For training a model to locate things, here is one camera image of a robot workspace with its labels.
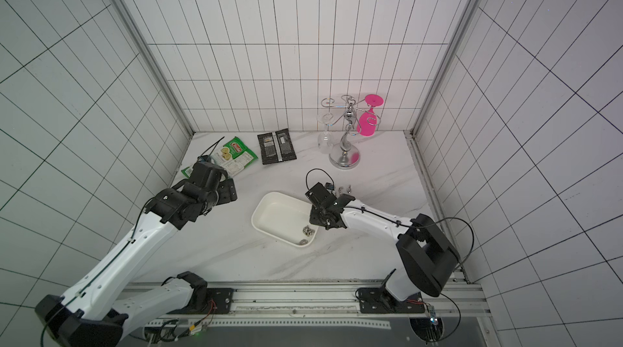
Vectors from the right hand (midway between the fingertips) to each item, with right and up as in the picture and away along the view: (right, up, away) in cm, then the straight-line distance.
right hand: (309, 220), depth 86 cm
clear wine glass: (+7, +30, +7) cm, 31 cm away
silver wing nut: (+9, +13, -6) cm, 17 cm away
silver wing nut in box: (-1, -4, +1) cm, 4 cm away
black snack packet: (-16, +27, +25) cm, 40 cm away
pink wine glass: (+24, +38, +11) cm, 46 cm away
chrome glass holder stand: (+17, +23, +23) cm, 37 cm away
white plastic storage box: (-9, 0, +2) cm, 10 cm away
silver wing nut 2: (+16, +9, +11) cm, 22 cm away
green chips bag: (-36, +23, +24) cm, 49 cm away
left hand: (-29, +11, -10) cm, 32 cm away
